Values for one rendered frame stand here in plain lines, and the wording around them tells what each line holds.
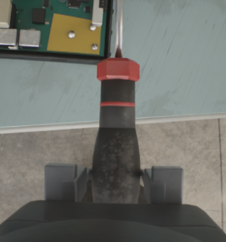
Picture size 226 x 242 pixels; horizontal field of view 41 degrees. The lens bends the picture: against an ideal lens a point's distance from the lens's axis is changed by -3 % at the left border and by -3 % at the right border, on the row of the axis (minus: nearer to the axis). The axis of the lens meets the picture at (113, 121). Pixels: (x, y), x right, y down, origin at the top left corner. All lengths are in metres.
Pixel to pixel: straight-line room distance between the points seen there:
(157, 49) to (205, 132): 1.14
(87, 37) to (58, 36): 0.02
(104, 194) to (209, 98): 0.17
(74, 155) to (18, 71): 1.02
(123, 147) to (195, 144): 1.23
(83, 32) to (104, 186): 0.14
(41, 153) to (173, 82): 1.03
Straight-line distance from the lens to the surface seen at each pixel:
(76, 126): 0.27
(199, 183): 1.42
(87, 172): 0.16
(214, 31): 0.31
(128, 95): 0.16
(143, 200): 0.89
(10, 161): 1.29
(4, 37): 0.25
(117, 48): 0.17
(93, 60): 0.26
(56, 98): 0.26
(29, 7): 0.27
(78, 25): 0.26
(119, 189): 0.16
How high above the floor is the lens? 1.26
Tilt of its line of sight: 81 degrees down
